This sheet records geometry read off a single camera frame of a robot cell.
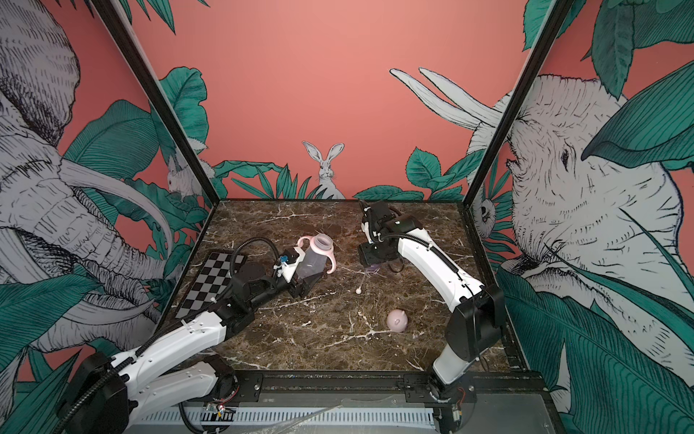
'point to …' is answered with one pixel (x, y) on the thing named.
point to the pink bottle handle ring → (322, 244)
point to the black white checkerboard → (211, 279)
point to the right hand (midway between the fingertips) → (367, 253)
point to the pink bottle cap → (397, 320)
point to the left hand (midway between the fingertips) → (313, 260)
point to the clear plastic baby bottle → (315, 261)
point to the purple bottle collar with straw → (370, 269)
